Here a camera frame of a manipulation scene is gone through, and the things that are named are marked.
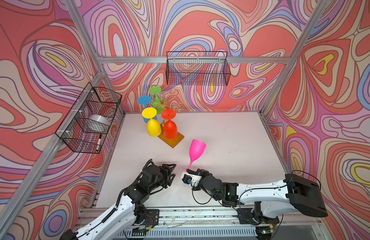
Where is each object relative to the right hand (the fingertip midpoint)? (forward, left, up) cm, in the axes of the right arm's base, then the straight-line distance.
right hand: (190, 171), depth 76 cm
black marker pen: (+11, +45, +14) cm, 48 cm away
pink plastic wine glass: (+8, -4, +6) cm, 11 cm away
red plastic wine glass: (+20, +10, +10) cm, 25 cm away
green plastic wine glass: (+33, +18, +19) cm, 42 cm away
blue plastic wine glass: (+32, +23, +22) cm, 45 cm away
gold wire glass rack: (+32, +14, +19) cm, 39 cm away
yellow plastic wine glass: (+21, +19, +12) cm, 31 cm away
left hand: (+2, +6, 0) cm, 6 cm away
